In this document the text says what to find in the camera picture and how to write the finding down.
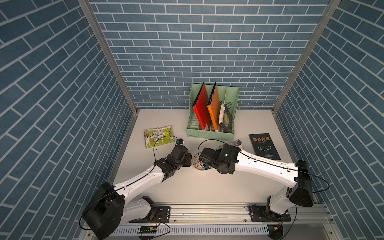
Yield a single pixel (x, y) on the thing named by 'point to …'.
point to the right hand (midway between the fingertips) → (228, 151)
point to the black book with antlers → (263, 145)
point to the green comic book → (151, 136)
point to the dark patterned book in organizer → (227, 125)
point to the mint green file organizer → (229, 95)
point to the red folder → (202, 110)
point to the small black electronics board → (148, 229)
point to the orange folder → (214, 108)
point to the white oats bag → (236, 143)
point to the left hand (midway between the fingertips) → (192, 157)
